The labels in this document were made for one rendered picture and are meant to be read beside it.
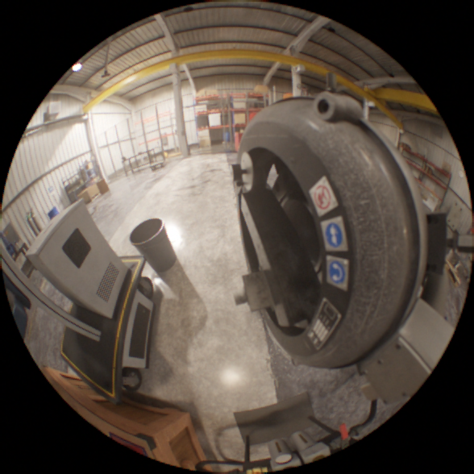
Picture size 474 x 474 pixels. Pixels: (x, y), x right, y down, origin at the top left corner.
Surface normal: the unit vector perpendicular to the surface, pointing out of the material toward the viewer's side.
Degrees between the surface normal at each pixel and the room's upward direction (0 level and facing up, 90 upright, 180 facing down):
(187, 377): 0
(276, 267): 13
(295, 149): 90
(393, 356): 90
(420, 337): 22
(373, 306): 73
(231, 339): 0
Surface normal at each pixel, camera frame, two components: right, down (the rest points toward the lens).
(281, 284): 0.00, -0.57
